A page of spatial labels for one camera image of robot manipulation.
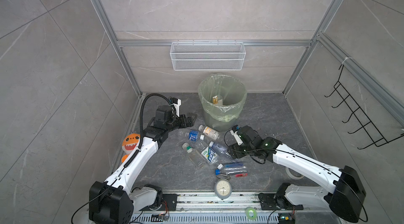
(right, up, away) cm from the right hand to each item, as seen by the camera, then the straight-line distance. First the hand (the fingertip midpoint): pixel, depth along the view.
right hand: (233, 146), depth 81 cm
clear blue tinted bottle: (-6, -5, +14) cm, 16 cm away
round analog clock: (-6, -19, -7) cm, 21 cm away
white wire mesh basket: (-13, +54, +20) cm, 59 cm away
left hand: (-23, +18, -3) cm, 29 cm away
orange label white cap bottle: (-13, +6, +12) cm, 18 cm away
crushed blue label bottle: (-28, +3, +16) cm, 32 cm away
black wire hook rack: (+51, +9, -22) cm, 57 cm away
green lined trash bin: (-4, +27, +22) cm, 35 cm away
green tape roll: (+8, -27, -10) cm, 30 cm away
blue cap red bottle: (+2, -13, +3) cm, 14 cm away
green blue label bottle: (-16, -2, +11) cm, 20 cm away
